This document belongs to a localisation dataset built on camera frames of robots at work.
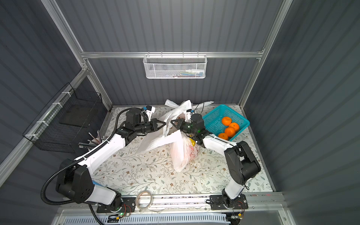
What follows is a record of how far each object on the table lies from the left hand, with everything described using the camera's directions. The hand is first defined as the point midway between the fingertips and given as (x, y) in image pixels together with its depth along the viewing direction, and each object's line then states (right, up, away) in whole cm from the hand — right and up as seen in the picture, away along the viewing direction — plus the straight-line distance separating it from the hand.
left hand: (168, 125), depth 77 cm
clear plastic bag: (+8, -16, +2) cm, 19 cm away
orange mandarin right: (+47, -1, +25) cm, 53 cm away
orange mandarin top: (+41, +2, +28) cm, 50 cm away
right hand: (+2, +2, +4) cm, 5 cm away
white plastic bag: (-2, -6, -7) cm, 9 cm away
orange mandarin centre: (+41, -5, +19) cm, 46 cm away
